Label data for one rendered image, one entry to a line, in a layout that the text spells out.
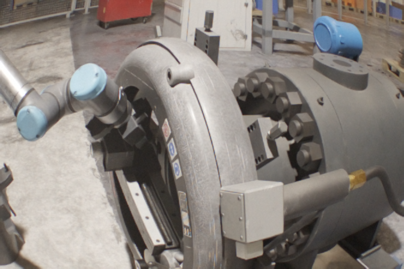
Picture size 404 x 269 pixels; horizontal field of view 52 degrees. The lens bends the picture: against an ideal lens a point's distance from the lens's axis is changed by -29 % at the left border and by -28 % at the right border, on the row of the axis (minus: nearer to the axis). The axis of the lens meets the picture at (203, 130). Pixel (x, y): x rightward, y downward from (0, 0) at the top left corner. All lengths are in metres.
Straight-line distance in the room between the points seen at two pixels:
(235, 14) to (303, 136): 4.01
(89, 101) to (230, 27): 4.12
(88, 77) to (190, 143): 0.29
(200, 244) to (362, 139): 0.56
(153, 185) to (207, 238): 0.40
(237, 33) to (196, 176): 4.30
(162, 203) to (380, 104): 0.71
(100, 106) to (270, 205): 0.46
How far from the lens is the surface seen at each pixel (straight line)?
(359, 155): 1.33
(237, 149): 1.01
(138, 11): 6.65
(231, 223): 0.95
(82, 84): 1.15
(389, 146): 1.44
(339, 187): 1.04
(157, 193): 1.37
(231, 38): 5.25
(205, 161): 1.00
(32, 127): 1.10
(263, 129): 1.01
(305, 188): 0.99
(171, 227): 1.31
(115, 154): 1.33
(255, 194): 0.91
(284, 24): 6.12
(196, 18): 5.07
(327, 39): 1.72
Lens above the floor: 1.26
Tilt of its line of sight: 22 degrees down
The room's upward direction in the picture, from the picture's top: 4 degrees clockwise
